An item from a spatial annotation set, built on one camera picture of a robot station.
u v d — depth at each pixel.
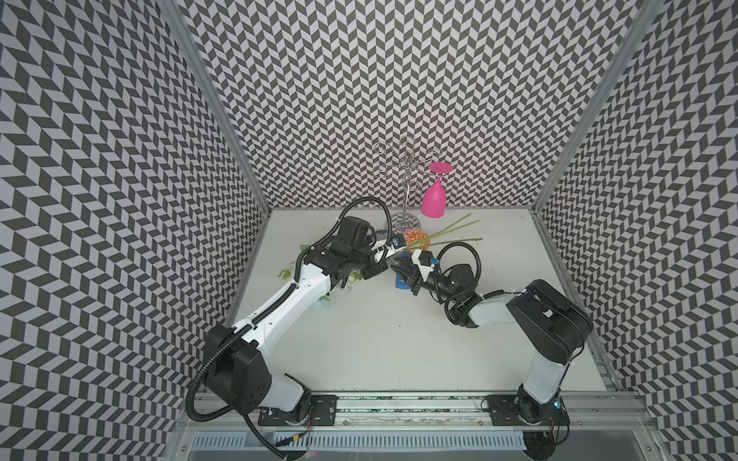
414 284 0.74
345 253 0.60
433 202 0.92
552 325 0.48
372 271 0.70
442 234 0.76
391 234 0.65
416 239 1.05
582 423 0.72
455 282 0.68
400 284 0.96
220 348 0.39
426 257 0.68
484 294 0.64
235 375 0.40
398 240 0.67
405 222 1.28
